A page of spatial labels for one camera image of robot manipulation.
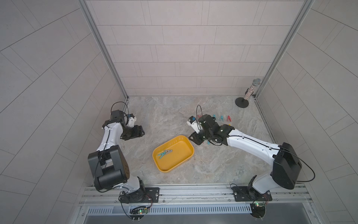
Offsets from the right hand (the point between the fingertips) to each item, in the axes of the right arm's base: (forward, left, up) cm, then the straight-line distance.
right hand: (190, 136), depth 80 cm
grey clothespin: (-3, +15, -10) cm, 18 cm away
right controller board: (-35, -31, -15) cm, 49 cm away
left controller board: (-33, +28, -10) cm, 44 cm away
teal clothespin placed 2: (+20, -25, -11) cm, 34 cm away
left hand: (+8, +31, -3) cm, 32 cm away
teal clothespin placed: (+23, -20, -12) cm, 33 cm away
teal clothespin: (-8, -8, +7) cm, 14 cm away
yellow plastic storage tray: (-3, +6, -11) cm, 13 cm away
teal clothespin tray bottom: (-5, +19, -11) cm, 22 cm away
